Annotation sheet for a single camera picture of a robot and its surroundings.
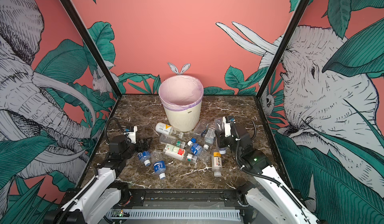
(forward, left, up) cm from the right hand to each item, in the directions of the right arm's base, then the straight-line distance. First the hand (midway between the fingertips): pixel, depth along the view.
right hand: (217, 129), depth 72 cm
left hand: (+3, +39, -12) cm, 41 cm away
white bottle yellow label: (-10, -1, -19) cm, 22 cm away
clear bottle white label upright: (+6, +2, -19) cm, 20 cm away
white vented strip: (-33, -5, -24) cm, 41 cm away
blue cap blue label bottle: (-3, +9, -20) cm, 22 cm away
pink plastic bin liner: (+34, +22, -8) cm, 41 cm away
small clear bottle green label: (-6, +13, -24) cm, 28 cm away
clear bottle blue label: (-7, +40, -20) cm, 45 cm away
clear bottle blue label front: (-11, +31, -18) cm, 37 cm away
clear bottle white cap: (0, -1, +3) cm, 3 cm away
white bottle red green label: (-4, +23, -18) cm, 30 cm away
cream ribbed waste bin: (+12, +18, -10) cm, 24 cm away
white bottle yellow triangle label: (+11, +29, -18) cm, 35 cm away
